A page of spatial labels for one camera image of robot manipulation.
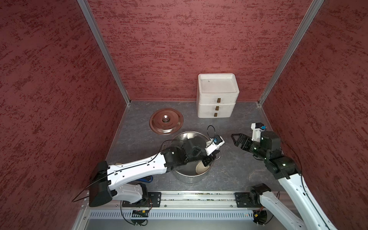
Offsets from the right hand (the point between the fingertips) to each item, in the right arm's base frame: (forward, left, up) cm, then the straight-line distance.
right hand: (235, 140), depth 73 cm
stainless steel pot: (-15, +25, -4) cm, 30 cm away
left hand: (-7, +12, +2) cm, 14 cm away
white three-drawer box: (+33, +5, +3) cm, 33 cm away
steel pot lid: (+29, +41, -19) cm, 54 cm away
